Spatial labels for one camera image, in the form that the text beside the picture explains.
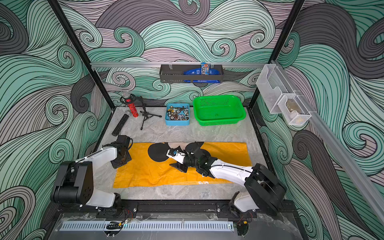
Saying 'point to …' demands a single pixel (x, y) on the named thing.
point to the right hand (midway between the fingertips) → (174, 158)
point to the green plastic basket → (218, 110)
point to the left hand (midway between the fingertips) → (123, 160)
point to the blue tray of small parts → (177, 114)
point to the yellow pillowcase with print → (150, 166)
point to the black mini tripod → (145, 113)
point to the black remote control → (118, 127)
